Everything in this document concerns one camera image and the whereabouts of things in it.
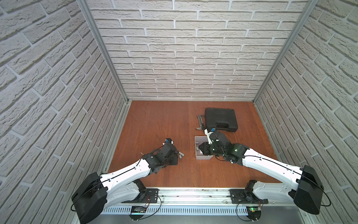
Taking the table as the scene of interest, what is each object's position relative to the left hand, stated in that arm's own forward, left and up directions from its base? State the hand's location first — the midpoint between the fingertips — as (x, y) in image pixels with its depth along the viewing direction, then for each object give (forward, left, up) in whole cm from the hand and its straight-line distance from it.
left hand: (178, 155), depth 82 cm
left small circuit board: (-26, +21, -6) cm, 34 cm away
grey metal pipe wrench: (+32, -16, -4) cm, 36 cm away
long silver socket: (+3, -2, -5) cm, 6 cm away
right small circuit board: (-29, -40, -6) cm, 49 cm away
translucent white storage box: (+13, -14, -4) cm, 19 cm away
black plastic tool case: (+26, -31, +1) cm, 41 cm away
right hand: (+2, -13, +7) cm, 15 cm away
